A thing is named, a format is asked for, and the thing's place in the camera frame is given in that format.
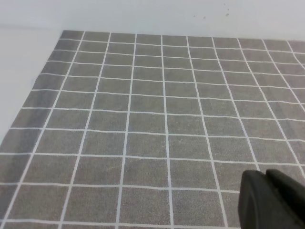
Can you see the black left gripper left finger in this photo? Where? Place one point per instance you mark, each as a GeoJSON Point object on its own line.
{"type": "Point", "coordinates": [258, 205]}

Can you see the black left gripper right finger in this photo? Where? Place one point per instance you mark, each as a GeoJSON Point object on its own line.
{"type": "Point", "coordinates": [291, 195]}

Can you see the grey checked tablecloth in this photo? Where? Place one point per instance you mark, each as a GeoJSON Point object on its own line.
{"type": "Point", "coordinates": [135, 131]}

